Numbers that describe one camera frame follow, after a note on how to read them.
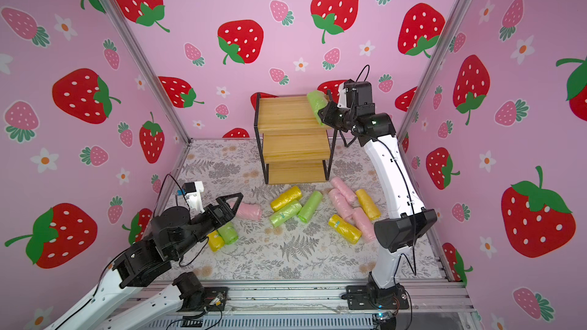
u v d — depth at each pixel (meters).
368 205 0.94
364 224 0.88
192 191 0.58
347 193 0.96
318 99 0.76
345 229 0.86
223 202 0.57
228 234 0.84
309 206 0.93
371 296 0.66
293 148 0.90
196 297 0.65
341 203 0.93
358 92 0.52
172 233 0.46
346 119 0.60
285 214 0.90
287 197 0.95
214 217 0.55
